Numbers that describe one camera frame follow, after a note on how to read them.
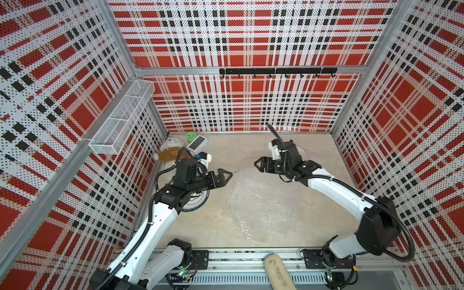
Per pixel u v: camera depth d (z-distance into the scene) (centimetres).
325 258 65
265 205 88
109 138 89
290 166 62
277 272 68
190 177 58
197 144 111
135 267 39
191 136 114
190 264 72
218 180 64
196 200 89
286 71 90
